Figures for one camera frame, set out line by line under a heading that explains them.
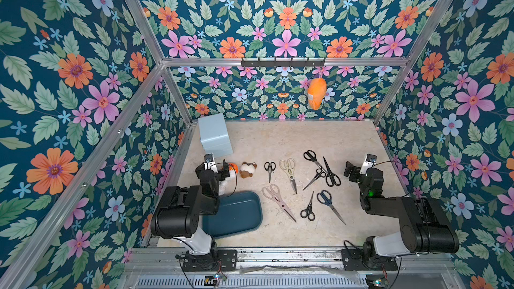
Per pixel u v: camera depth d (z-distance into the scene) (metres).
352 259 0.74
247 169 0.95
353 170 0.83
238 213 0.86
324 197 0.89
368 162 0.79
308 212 0.86
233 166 0.96
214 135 0.94
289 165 0.99
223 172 0.88
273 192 0.91
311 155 1.04
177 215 0.46
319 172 0.98
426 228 0.45
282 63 0.93
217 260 0.71
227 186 0.93
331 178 0.96
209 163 0.79
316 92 0.98
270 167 0.99
